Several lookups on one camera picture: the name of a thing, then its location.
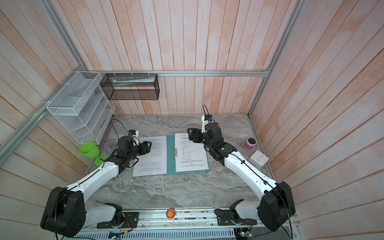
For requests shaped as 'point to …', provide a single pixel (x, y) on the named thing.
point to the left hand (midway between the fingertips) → (148, 146)
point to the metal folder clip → (175, 152)
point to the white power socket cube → (259, 159)
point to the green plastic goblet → (91, 150)
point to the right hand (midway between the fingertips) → (191, 131)
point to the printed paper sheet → (154, 162)
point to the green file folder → (171, 153)
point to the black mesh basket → (131, 86)
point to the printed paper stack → (191, 156)
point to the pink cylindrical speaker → (250, 143)
